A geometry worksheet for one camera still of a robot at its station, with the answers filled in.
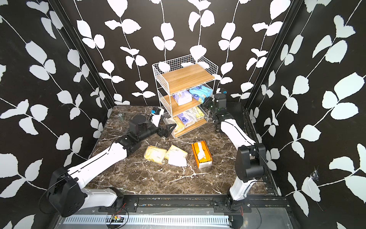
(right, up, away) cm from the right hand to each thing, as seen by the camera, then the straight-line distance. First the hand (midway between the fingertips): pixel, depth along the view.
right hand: (203, 95), depth 86 cm
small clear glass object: (-63, -11, +24) cm, 69 cm away
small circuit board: (-45, -66, -15) cm, 81 cm away
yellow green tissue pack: (-17, -39, +2) cm, 42 cm away
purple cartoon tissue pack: (-12, -2, 0) cm, 12 cm away
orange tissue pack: (-1, -36, -1) cm, 36 cm away
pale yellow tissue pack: (-30, -37, +2) cm, 48 cm away
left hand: (-19, -15, -11) cm, 26 cm away
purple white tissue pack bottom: (-9, -14, +16) cm, 23 cm away
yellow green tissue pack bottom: (0, -11, +22) cm, 25 cm away
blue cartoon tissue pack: (-1, +2, +2) cm, 3 cm away
